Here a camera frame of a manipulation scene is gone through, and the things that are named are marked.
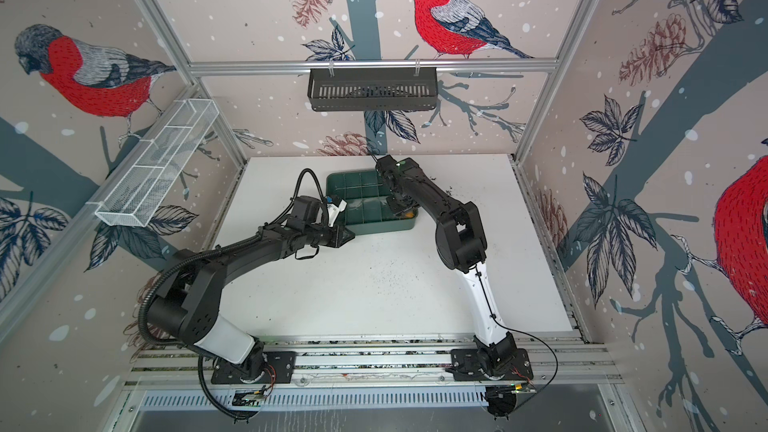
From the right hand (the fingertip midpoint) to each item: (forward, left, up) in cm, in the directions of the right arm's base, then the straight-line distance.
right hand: (406, 212), depth 98 cm
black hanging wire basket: (+37, +13, +24) cm, 46 cm away
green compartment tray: (+6, +14, -6) cm, 17 cm away
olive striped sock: (-3, -1, +3) cm, 5 cm away
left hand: (-13, +16, +5) cm, 21 cm away
